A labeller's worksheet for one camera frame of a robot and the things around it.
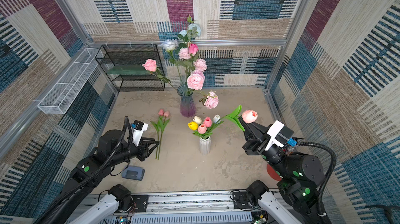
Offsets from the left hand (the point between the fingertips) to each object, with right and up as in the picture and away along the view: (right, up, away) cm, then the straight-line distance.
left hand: (156, 141), depth 68 cm
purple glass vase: (+10, +14, +40) cm, 44 cm away
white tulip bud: (+25, +10, -1) cm, 27 cm away
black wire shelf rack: (-33, +43, +38) cm, 66 cm away
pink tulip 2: (-8, +10, +36) cm, 39 cm away
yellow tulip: (+16, +7, -3) cm, 18 cm away
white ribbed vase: (+21, -5, +11) cm, 24 cm away
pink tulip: (-5, +3, +31) cm, 32 cm away
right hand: (+31, +12, -20) cm, 39 cm away
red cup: (+57, -21, +15) cm, 62 cm away
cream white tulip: (+18, +9, +1) cm, 20 cm away
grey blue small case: (-16, -19, +12) cm, 27 cm away
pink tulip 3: (+20, +6, -5) cm, 21 cm away
